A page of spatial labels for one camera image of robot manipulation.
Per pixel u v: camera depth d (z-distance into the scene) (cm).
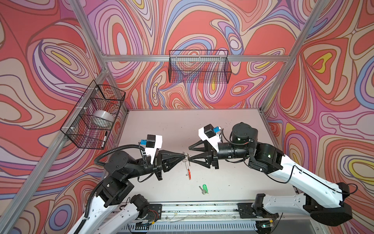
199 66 96
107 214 43
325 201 39
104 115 73
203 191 80
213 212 75
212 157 44
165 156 46
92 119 69
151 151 43
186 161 48
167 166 47
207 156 44
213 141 43
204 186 82
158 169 43
